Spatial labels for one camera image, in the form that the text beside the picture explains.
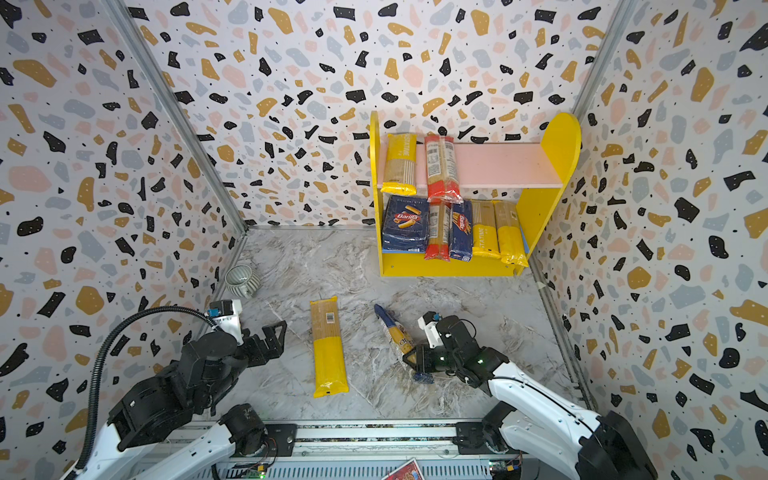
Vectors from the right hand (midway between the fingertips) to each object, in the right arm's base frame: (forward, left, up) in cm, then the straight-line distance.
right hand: (403, 354), depth 78 cm
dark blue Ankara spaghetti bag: (+4, +1, 0) cm, 4 cm away
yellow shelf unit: (+34, -36, +21) cm, 54 cm away
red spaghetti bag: (+47, -12, +6) cm, 48 cm away
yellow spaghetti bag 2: (-3, +20, -7) cm, 22 cm away
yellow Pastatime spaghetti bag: (+41, -27, +5) cm, 49 cm away
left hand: (0, +29, +16) cm, 33 cm away
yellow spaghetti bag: (+35, -34, +5) cm, 49 cm away
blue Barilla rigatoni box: (+39, 0, +9) cm, 40 cm away
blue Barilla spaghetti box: (+39, -18, +6) cm, 43 cm away
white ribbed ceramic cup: (+28, +56, -8) cm, 63 cm away
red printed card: (-24, -1, -8) cm, 26 cm away
